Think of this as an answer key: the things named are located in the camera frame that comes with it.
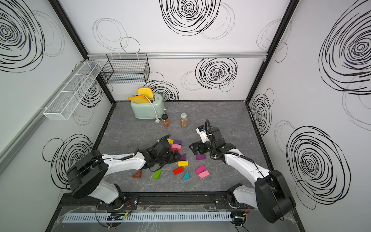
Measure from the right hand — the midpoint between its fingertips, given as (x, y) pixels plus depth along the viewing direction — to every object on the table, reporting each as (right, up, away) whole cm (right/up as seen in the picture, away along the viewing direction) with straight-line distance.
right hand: (196, 144), depth 84 cm
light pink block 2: (+4, -17, -1) cm, 17 cm away
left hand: (-12, -9, +2) cm, 15 cm away
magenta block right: (+2, -15, 0) cm, 15 cm away
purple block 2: (+3, -9, +5) cm, 10 cm away
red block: (-11, -16, 0) cm, 19 cm away
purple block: (-12, -1, +12) cm, 17 cm away
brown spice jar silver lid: (-8, +14, +14) cm, 21 cm away
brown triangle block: (-34, -16, -4) cm, 38 cm away
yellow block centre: (-8, -12, +2) cm, 15 cm away
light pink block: (-13, -3, +9) cm, 16 cm away
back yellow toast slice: (-34, +34, +13) cm, 49 cm away
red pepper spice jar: (-20, +14, +15) cm, 29 cm away
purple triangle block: (-8, -8, +2) cm, 12 cm away
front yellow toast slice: (-38, +28, +12) cm, 49 cm away
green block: (-23, -17, -2) cm, 29 cm away
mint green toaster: (-34, +20, +15) cm, 43 cm away
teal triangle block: (-6, -17, -4) cm, 19 cm away
